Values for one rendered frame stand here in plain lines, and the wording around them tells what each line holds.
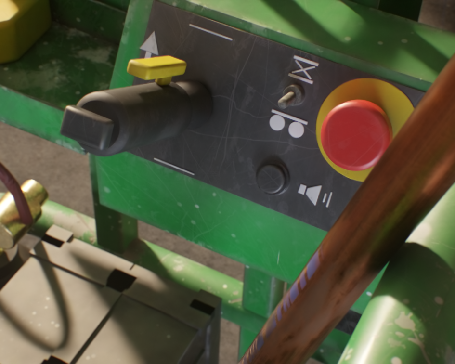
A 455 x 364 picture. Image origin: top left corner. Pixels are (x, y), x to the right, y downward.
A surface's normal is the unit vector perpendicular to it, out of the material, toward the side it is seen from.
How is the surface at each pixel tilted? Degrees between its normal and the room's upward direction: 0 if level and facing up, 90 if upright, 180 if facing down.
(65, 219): 9
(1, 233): 90
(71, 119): 58
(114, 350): 0
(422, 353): 27
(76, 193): 0
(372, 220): 87
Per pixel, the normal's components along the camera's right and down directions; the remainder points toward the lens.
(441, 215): -0.37, -0.77
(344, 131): -0.37, 0.17
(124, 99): 0.64, -0.67
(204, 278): -0.04, -0.58
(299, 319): -0.61, 0.52
